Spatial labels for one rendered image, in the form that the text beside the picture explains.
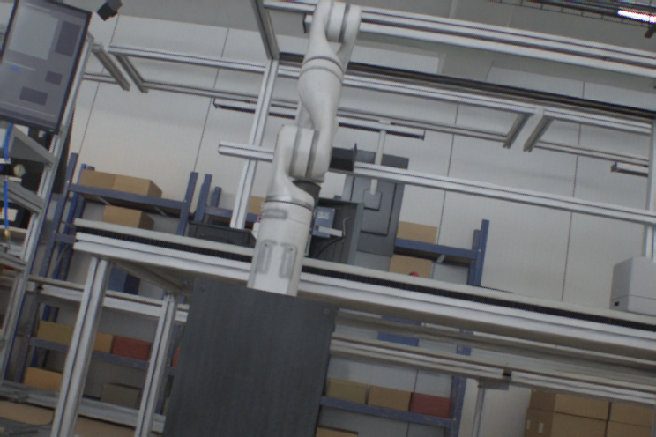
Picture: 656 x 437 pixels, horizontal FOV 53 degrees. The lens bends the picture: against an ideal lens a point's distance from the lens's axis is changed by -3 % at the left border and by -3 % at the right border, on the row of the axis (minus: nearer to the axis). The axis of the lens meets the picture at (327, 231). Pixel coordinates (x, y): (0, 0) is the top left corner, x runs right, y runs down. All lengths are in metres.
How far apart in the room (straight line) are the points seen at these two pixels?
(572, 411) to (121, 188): 4.02
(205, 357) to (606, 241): 5.52
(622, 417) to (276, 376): 4.30
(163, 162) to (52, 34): 3.74
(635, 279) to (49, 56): 2.23
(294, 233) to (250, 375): 0.27
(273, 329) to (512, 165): 5.37
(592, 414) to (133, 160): 4.49
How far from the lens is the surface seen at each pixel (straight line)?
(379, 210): 3.78
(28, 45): 2.90
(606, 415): 5.21
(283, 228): 1.22
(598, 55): 2.45
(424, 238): 5.61
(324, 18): 1.57
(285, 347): 1.12
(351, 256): 1.85
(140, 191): 5.99
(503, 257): 6.15
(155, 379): 2.54
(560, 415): 5.12
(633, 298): 1.78
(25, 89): 2.87
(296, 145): 1.26
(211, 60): 3.64
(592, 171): 6.56
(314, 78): 1.40
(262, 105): 2.74
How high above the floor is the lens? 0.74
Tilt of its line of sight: 12 degrees up
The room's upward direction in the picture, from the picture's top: 11 degrees clockwise
